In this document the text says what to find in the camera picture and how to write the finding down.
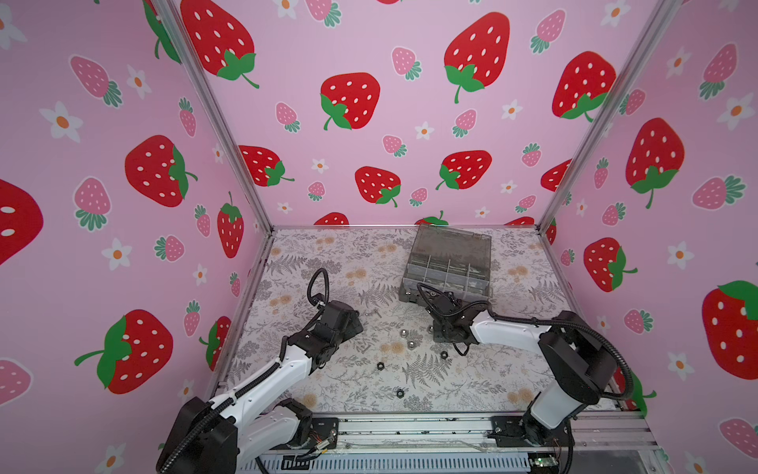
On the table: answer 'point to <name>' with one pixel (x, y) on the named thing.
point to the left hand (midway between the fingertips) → (348, 322)
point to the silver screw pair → (376, 310)
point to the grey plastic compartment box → (449, 259)
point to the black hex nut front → (400, 396)
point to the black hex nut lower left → (380, 363)
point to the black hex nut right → (444, 355)
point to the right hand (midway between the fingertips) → (436, 335)
